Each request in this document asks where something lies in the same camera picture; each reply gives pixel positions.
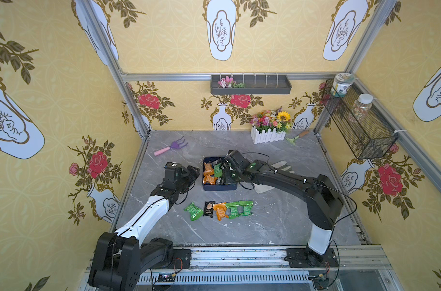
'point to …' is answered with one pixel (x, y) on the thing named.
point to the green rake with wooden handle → (292, 140)
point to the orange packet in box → (208, 174)
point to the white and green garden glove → (281, 165)
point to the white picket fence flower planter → (270, 126)
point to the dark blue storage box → (216, 163)
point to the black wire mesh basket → (367, 130)
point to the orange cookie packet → (221, 210)
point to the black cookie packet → (208, 208)
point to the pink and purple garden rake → (175, 144)
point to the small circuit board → (166, 277)
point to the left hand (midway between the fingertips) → (190, 172)
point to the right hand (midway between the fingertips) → (230, 171)
